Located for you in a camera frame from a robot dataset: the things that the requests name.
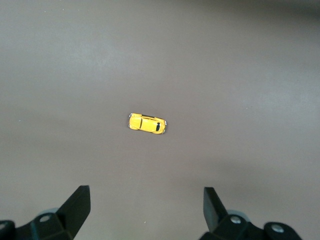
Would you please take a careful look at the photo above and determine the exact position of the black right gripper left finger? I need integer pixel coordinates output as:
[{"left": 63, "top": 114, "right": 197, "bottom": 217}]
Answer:
[{"left": 0, "top": 185, "right": 91, "bottom": 240}]

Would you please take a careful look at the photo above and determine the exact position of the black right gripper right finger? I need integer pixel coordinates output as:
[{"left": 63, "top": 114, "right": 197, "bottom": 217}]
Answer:
[{"left": 198, "top": 186, "right": 302, "bottom": 240}]

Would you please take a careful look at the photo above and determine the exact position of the yellow beetle toy car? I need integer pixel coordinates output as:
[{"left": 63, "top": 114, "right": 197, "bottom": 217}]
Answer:
[{"left": 127, "top": 112, "right": 168, "bottom": 136}]

